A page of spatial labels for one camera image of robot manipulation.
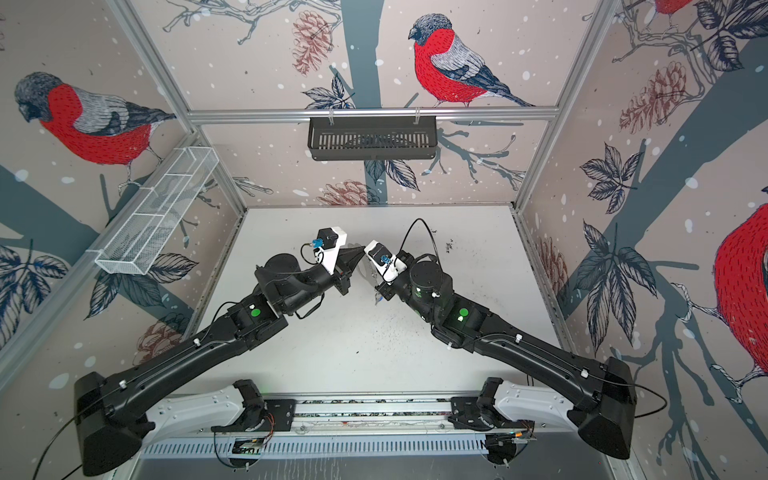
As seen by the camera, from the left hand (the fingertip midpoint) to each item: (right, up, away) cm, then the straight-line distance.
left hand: (363, 250), depth 62 cm
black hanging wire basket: (-1, +38, +44) cm, 58 cm away
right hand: (+1, -1, +4) cm, 5 cm away
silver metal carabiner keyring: (+2, -14, +15) cm, 21 cm away
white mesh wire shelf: (-56, +2, +9) cm, 57 cm away
